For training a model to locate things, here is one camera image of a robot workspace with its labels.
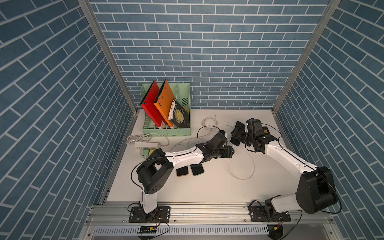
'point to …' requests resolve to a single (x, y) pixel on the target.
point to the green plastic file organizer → (181, 92)
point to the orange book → (164, 102)
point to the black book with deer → (265, 130)
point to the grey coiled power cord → (132, 139)
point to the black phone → (238, 131)
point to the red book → (148, 104)
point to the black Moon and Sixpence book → (179, 116)
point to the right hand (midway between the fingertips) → (236, 133)
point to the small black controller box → (148, 229)
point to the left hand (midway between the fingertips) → (235, 153)
